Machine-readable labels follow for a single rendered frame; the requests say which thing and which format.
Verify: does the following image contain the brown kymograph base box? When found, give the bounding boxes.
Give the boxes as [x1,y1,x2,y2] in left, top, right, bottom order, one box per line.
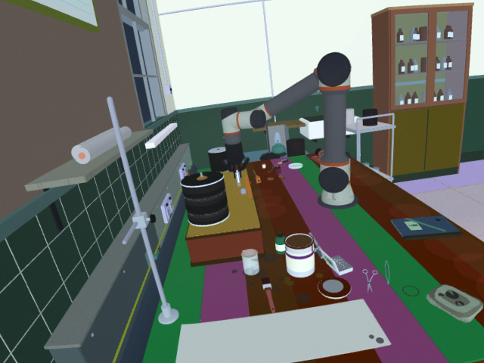
[185,167,265,268]

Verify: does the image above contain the white tube lamp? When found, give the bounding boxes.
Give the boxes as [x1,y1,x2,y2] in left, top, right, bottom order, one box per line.
[144,123,178,150]

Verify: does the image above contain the black kymograph drum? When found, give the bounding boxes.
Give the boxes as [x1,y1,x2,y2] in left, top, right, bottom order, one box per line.
[180,172,231,228]

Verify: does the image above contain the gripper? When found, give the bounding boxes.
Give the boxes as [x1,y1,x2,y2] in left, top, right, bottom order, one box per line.
[225,141,250,176]

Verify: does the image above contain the wooden side table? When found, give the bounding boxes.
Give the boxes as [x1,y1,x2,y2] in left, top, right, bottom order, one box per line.
[252,119,307,156]

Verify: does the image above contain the silver scissors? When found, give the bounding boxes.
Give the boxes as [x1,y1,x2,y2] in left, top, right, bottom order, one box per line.
[362,268,378,293]

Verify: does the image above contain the grey retort stand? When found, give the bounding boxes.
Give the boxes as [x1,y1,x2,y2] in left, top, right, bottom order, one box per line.
[106,96,180,325]

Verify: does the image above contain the dark blue notebook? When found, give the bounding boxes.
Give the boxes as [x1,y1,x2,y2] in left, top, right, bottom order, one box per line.
[390,216,464,240]

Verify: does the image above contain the green framed board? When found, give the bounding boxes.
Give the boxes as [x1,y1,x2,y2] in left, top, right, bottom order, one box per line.
[26,0,100,33]

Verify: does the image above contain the brown glass-door cabinet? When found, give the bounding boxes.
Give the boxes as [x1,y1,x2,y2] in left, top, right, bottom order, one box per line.
[371,2,475,182]

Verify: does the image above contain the glass beaker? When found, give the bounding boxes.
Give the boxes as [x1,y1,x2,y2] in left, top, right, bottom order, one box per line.
[241,248,260,276]

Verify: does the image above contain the white sink basin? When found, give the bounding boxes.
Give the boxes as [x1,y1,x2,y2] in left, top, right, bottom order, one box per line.
[299,115,324,140]

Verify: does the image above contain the dark round dish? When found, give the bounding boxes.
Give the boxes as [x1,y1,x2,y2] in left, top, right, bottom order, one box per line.
[317,278,352,300]

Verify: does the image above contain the grey wall shelf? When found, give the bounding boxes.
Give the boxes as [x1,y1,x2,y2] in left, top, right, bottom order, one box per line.
[24,129,154,192]

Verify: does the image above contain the white grey sheet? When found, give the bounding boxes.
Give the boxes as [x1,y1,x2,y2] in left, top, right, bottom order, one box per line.
[174,299,392,363]

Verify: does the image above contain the grey scraper tool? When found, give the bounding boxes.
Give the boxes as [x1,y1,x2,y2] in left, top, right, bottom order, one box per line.
[309,232,354,276]

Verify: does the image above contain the window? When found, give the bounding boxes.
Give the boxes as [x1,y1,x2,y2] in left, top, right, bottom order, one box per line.
[117,0,169,128]

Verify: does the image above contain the white tin with brown content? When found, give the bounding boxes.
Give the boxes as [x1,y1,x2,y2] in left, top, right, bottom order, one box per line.
[284,233,316,278]

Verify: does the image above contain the grey stone tray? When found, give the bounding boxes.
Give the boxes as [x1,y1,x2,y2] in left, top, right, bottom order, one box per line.
[426,284,484,324]

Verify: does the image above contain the grey service rail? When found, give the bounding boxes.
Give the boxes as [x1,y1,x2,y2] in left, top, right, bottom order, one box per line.
[44,142,192,351]

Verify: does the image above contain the brown paint brush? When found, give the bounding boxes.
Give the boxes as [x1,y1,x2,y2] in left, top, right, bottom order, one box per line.
[261,277,277,313]

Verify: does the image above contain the white wire trolley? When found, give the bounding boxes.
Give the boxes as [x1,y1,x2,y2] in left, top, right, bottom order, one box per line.
[345,112,397,182]

